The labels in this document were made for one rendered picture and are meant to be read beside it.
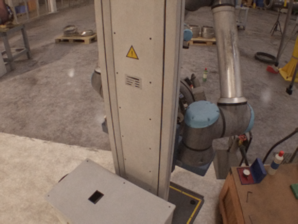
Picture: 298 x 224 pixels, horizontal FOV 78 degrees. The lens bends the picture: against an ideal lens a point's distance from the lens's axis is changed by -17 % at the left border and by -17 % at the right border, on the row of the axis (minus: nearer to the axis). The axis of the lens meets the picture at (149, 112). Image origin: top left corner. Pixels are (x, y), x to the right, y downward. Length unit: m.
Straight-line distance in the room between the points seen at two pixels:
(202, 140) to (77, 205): 0.65
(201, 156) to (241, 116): 0.26
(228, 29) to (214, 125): 0.44
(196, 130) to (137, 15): 0.52
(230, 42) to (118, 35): 0.50
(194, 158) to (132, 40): 0.60
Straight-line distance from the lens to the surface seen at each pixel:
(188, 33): 1.56
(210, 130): 0.95
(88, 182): 1.14
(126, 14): 0.77
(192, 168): 1.09
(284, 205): 1.71
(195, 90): 1.90
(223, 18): 1.05
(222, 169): 2.34
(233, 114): 1.01
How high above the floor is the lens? 1.73
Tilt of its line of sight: 36 degrees down
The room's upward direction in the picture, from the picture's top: straight up
